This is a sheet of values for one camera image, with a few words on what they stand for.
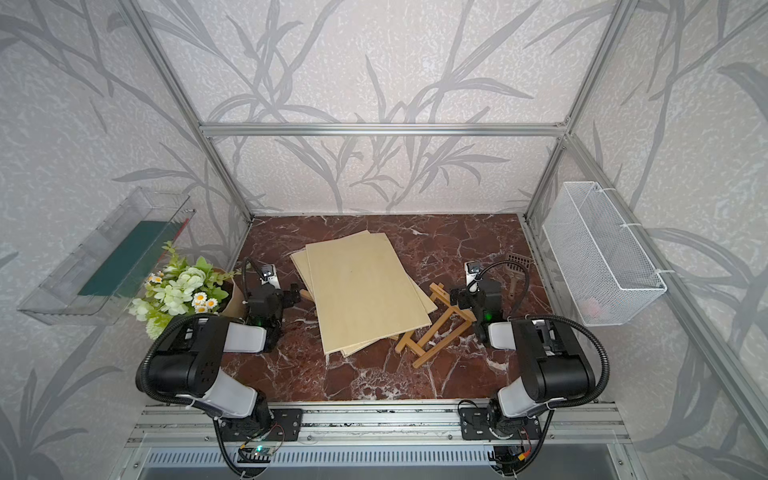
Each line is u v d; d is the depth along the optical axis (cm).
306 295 89
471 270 82
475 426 73
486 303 72
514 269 102
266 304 72
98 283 64
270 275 82
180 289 64
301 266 98
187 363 45
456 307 89
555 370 45
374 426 75
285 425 74
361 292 87
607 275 61
